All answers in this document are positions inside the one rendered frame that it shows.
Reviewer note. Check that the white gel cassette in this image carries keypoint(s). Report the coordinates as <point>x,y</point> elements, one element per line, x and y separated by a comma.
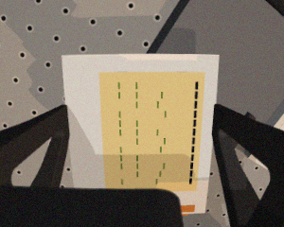
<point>142,121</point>

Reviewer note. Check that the large grey flat plate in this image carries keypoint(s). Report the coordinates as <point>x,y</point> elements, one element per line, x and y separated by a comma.
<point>34,34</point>

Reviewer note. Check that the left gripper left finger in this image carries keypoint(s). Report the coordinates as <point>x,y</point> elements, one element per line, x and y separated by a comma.
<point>20,141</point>

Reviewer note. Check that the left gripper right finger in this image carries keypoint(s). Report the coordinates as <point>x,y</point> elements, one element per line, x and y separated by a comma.
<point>264,142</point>

